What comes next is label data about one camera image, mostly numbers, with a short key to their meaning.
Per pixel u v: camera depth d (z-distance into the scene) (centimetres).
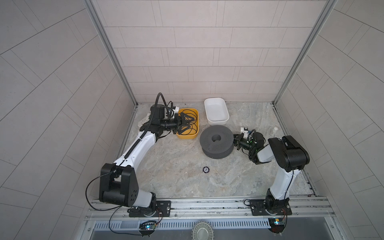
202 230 66
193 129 98
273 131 93
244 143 83
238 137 84
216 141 87
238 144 83
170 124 69
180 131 74
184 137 97
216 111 111
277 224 68
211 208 72
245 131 89
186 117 72
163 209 71
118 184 41
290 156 50
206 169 84
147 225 64
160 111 64
